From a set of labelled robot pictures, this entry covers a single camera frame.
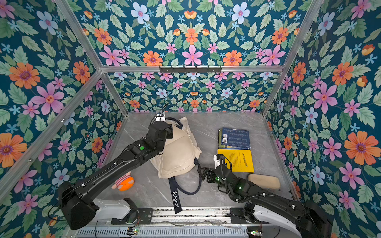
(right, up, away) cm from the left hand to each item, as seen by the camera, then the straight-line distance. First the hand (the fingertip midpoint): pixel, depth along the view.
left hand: (168, 122), depth 75 cm
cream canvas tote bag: (+2, -22, +17) cm, 28 cm away
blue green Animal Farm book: (+29, -15, +21) cm, 39 cm away
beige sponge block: (+53, -33, +8) cm, 63 cm away
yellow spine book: (+41, -23, +12) cm, 48 cm away
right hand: (+19, -25, +4) cm, 32 cm away
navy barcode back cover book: (+40, -10, +21) cm, 46 cm away
